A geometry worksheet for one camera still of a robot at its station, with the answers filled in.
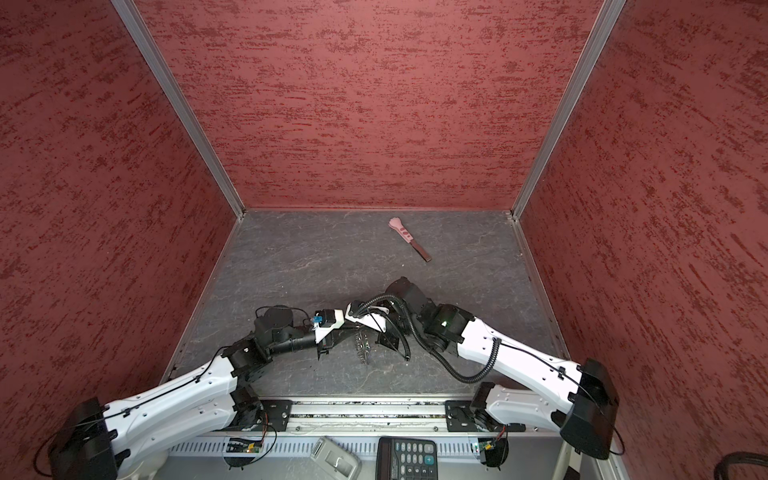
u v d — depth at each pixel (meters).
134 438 0.44
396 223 1.14
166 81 0.83
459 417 0.74
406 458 0.67
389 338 0.63
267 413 0.74
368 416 0.76
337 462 0.68
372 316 0.56
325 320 0.59
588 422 0.37
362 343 0.70
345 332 0.68
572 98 0.87
